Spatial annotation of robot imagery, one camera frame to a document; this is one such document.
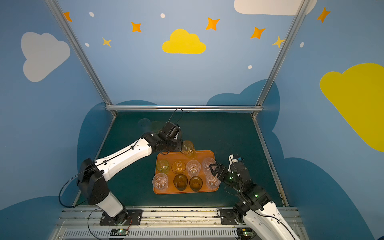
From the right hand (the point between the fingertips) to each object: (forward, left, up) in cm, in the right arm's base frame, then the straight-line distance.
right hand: (215, 166), depth 75 cm
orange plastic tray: (-2, +21, -7) cm, 22 cm away
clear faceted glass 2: (+8, +4, -12) cm, 15 cm away
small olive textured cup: (-4, +10, -15) cm, 18 cm away
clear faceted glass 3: (-3, 0, -16) cm, 17 cm away
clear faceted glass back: (-4, +31, -16) cm, 35 cm away
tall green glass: (+32, +39, -9) cm, 52 cm away
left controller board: (-29, +45, -16) cm, 55 cm away
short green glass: (+5, +31, -14) cm, 34 cm away
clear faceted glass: (+6, +12, -15) cm, 20 cm away
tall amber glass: (+12, +15, -3) cm, 20 cm away
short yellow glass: (+6, +21, -15) cm, 26 cm away
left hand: (+11, +17, +1) cm, 20 cm away
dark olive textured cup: (-4, +19, -14) cm, 23 cm away
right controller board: (-26, -15, -17) cm, 34 cm away
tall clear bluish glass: (+33, +49, -10) cm, 60 cm away
